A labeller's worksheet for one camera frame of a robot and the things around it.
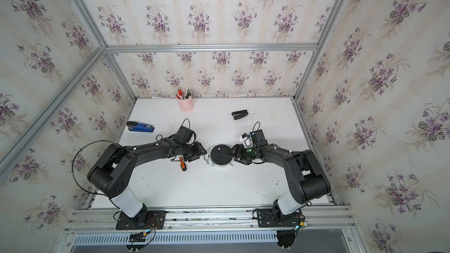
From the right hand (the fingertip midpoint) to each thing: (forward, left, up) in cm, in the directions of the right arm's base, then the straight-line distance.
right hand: (232, 157), depth 88 cm
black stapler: (+31, -5, -3) cm, 31 cm away
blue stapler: (+19, +57, 0) cm, 60 cm away
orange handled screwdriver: (-3, +25, -2) cm, 26 cm away
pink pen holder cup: (+35, +30, +1) cm, 45 cm away
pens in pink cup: (+38, +28, +7) cm, 48 cm away
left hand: (+2, +14, -1) cm, 14 cm away
